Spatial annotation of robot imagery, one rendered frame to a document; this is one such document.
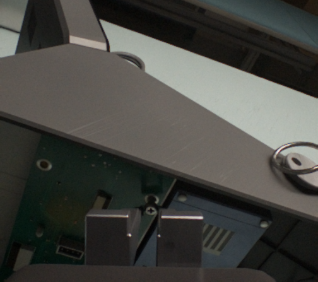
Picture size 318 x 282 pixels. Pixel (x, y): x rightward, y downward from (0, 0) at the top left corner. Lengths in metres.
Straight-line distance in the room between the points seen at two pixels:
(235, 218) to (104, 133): 0.08
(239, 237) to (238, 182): 0.05
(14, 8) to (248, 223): 0.53
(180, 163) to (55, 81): 0.06
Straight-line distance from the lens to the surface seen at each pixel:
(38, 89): 0.17
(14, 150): 0.19
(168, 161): 0.16
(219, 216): 0.20
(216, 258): 0.22
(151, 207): 0.18
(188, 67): 0.80
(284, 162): 0.20
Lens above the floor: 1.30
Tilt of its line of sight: 30 degrees down
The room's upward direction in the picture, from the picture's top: 26 degrees clockwise
